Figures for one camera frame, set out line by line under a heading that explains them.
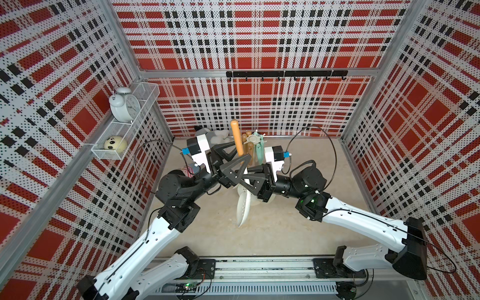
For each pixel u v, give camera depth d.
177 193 0.40
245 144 0.65
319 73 0.90
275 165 0.46
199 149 0.41
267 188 0.47
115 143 0.64
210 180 0.46
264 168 0.51
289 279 0.72
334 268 0.65
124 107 0.68
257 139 0.66
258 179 0.48
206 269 0.73
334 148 0.43
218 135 1.08
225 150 0.52
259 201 0.80
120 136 0.65
